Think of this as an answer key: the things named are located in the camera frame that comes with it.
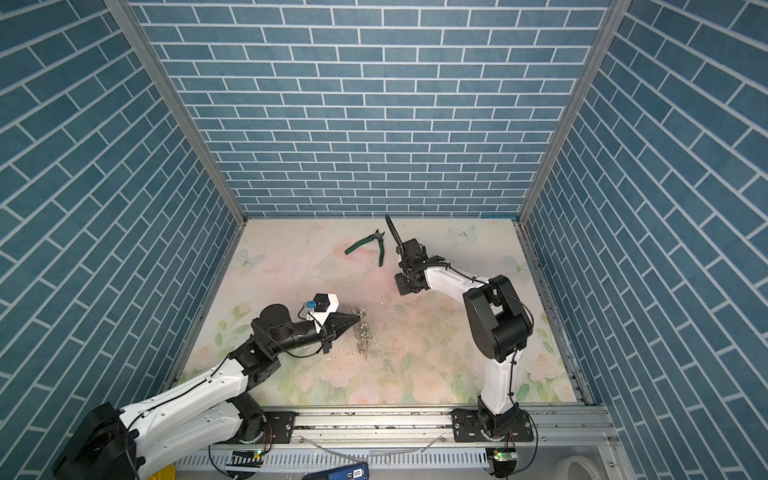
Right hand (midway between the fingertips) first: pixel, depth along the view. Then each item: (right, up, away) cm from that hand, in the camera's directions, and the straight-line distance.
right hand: (404, 280), depth 98 cm
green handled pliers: (-10, +15, +17) cm, 25 cm away
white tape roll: (+36, -40, -30) cm, 61 cm away
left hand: (-12, -7, -26) cm, 30 cm away
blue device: (-11, -39, -32) cm, 52 cm away
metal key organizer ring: (-11, -9, -27) cm, 30 cm away
